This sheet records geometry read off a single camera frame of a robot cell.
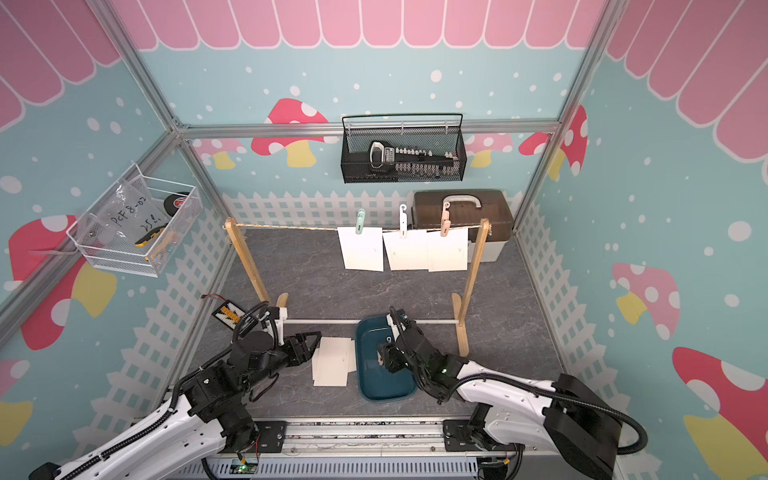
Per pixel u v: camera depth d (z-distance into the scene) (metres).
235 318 0.94
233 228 0.60
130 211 0.68
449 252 0.66
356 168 0.88
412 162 0.88
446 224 0.57
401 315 0.68
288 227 0.61
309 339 0.70
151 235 0.67
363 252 0.66
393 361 0.71
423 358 0.61
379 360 0.85
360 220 0.57
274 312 0.70
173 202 0.80
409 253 0.67
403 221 0.60
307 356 0.68
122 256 0.65
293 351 0.66
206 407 0.52
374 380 0.83
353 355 0.83
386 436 0.76
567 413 0.42
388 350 0.71
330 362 0.87
